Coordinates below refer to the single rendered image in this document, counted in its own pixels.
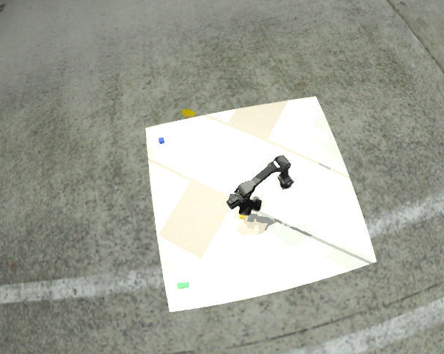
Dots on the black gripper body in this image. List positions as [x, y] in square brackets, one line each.
[253, 203]

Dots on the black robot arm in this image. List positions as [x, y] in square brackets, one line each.
[245, 190]

